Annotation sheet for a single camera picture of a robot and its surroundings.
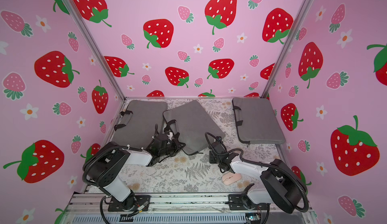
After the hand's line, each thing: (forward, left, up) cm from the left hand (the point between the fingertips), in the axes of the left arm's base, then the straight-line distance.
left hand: (187, 144), depth 90 cm
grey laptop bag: (+15, +36, -1) cm, 39 cm away
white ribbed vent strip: (-36, +11, -5) cm, 38 cm away
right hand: (-5, -14, -4) cm, 16 cm away
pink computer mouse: (-19, -24, -3) cm, 31 cm away
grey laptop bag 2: (+17, -2, -1) cm, 17 cm away
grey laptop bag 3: (+20, -47, -3) cm, 51 cm away
